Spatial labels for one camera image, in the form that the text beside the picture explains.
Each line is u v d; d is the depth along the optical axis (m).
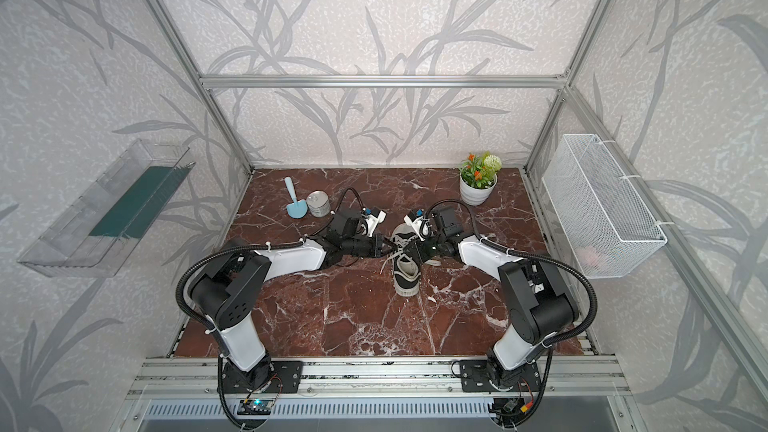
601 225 0.61
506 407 0.75
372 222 0.84
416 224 0.83
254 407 0.71
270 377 0.70
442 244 0.72
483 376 0.73
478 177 0.99
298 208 1.08
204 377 0.75
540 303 0.46
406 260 0.89
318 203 1.04
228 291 0.48
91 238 0.63
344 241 0.74
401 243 0.93
